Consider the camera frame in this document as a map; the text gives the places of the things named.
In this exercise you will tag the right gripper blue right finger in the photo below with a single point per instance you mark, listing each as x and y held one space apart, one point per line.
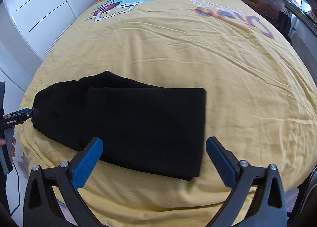
268 206

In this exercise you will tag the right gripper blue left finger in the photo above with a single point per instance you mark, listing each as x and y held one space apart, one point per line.
41 207

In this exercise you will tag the black pants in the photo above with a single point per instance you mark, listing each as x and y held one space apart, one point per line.
143 127

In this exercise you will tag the white wardrobe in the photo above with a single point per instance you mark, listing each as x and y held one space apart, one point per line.
42 22

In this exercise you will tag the black bag on floor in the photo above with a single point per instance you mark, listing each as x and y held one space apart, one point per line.
283 23

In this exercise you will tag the long desk by window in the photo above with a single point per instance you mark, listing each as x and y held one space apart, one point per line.
301 15

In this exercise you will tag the yellow dinosaur bed cover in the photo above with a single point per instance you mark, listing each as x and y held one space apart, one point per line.
261 99

